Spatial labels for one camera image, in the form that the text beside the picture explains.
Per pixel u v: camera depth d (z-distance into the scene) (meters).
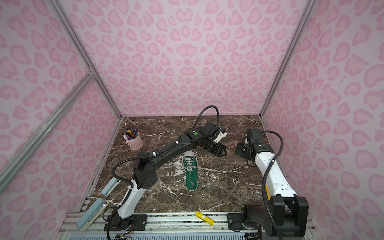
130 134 0.95
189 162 0.90
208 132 0.66
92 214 0.74
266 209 0.39
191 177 0.84
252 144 0.62
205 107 0.68
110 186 0.82
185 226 0.72
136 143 0.95
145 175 0.52
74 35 0.78
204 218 0.73
